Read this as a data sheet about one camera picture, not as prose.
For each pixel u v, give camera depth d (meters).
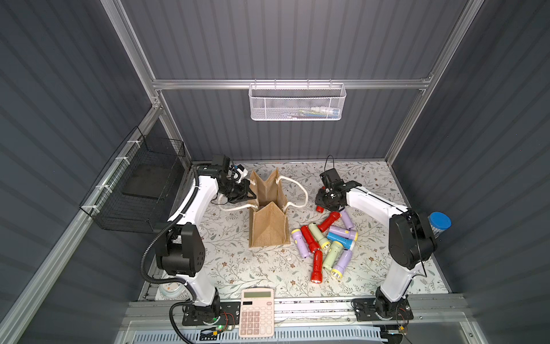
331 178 0.74
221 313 0.73
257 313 0.72
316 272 0.81
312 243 0.87
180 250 0.46
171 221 0.48
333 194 0.69
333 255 0.84
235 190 0.75
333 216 0.96
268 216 0.82
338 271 0.80
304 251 0.86
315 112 0.92
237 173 0.77
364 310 0.74
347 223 0.94
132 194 0.72
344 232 0.90
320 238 0.89
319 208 0.91
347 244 0.86
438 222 0.74
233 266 0.85
